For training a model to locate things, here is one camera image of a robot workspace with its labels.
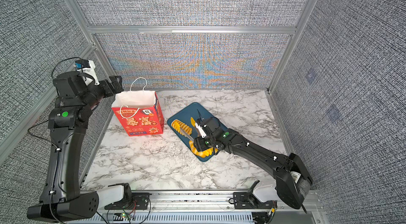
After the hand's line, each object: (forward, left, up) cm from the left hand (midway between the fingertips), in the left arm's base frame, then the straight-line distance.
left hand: (113, 76), depth 64 cm
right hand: (-14, -33, -31) cm, 47 cm away
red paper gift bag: (-3, -5, -19) cm, 20 cm away
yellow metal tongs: (-18, -36, -41) cm, 58 cm away
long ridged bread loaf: (-2, -26, -40) cm, 47 cm away
